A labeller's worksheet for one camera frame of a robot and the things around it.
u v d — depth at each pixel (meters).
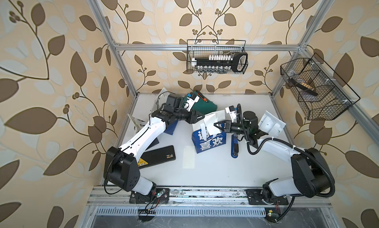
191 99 0.69
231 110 0.77
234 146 0.87
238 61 0.84
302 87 0.74
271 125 0.80
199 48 0.91
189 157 0.89
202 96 1.11
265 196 0.66
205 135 0.80
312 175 0.43
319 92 0.75
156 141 0.94
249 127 0.67
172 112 0.63
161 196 0.74
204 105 1.12
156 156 0.91
